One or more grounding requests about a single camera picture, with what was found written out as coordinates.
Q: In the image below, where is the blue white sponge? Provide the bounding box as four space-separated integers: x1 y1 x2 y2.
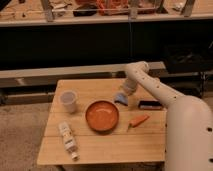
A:
114 93 128 106

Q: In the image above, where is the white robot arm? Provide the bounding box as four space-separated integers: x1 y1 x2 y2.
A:
122 61 213 171

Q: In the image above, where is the orange bowl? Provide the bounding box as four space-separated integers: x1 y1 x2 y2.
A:
85 101 119 132

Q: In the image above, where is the wooden table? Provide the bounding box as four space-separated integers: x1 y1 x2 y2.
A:
37 79 165 165

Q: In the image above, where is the clear plastic cup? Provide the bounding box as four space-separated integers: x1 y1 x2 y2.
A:
59 91 77 113

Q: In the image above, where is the black rectangular box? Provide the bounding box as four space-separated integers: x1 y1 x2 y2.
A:
138 101 163 110

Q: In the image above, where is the orange toy carrot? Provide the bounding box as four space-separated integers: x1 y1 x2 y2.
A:
128 115 149 129

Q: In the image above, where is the white plastic bottle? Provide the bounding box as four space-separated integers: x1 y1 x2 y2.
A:
58 122 79 161

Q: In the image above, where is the hanging blue cable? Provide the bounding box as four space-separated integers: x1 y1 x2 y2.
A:
128 18 136 66

